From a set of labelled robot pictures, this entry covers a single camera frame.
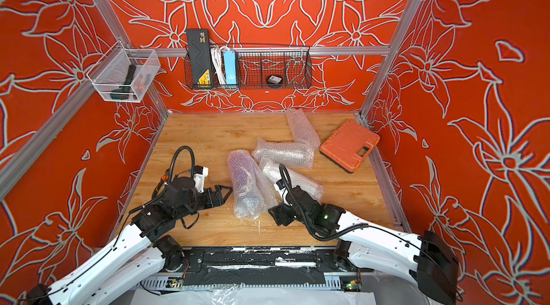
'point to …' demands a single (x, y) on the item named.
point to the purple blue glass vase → (248, 190)
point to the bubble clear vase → (276, 173)
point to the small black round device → (274, 79)
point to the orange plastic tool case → (349, 145)
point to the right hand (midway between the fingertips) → (272, 207)
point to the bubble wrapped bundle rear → (301, 128)
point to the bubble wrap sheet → (271, 195)
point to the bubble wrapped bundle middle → (291, 153)
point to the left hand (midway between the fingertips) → (226, 189)
